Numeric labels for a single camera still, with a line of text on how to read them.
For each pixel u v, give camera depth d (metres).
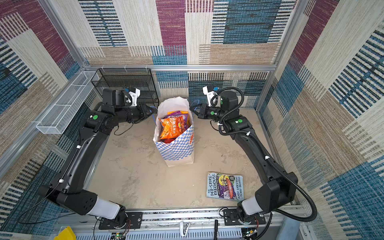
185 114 0.88
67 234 0.70
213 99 0.62
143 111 0.59
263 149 0.46
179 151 0.74
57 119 0.71
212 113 0.61
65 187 0.39
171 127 0.80
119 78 1.02
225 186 0.81
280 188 0.40
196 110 0.68
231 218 0.73
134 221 0.73
